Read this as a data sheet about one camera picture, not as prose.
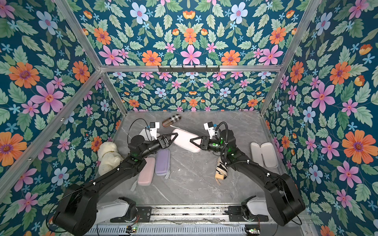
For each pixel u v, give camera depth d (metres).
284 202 0.41
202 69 0.92
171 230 0.77
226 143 0.59
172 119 1.11
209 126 0.72
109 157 0.82
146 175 0.82
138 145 0.60
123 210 0.61
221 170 0.84
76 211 0.41
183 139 0.72
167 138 0.68
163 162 0.88
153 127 0.71
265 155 0.93
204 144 0.67
